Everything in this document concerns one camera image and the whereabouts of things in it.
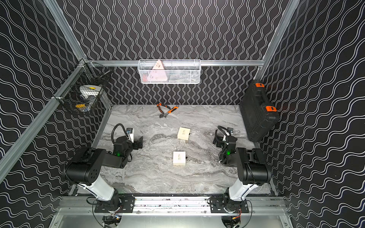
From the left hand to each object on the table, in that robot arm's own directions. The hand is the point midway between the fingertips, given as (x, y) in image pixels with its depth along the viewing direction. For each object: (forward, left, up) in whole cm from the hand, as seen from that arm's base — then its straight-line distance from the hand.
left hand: (134, 134), depth 95 cm
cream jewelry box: (-13, -31, -3) cm, 34 cm away
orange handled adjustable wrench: (+23, -16, -6) cm, 29 cm away
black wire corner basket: (+10, +28, +25) cm, 40 cm away
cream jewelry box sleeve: (+6, -33, -4) cm, 34 cm away
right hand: (+5, -60, -1) cm, 60 cm away
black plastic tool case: (+10, -78, +15) cm, 80 cm away
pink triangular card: (+29, -14, +29) cm, 43 cm away
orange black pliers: (+35, -10, -5) cm, 37 cm away
